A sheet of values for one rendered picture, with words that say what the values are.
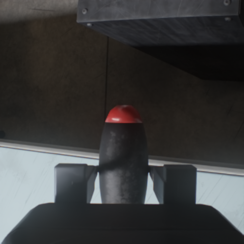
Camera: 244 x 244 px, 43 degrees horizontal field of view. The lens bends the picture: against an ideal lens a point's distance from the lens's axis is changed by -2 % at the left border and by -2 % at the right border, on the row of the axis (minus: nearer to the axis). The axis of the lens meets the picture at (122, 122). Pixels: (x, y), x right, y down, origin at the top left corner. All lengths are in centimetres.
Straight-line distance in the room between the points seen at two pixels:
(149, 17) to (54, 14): 126
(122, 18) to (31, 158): 24
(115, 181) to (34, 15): 164
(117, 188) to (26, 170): 20
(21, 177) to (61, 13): 136
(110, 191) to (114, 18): 34
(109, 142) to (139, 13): 32
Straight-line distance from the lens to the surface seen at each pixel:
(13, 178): 36
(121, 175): 16
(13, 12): 190
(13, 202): 37
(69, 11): 163
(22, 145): 36
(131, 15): 46
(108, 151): 16
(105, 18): 48
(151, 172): 16
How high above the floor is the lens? 125
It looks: 63 degrees down
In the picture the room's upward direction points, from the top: 92 degrees counter-clockwise
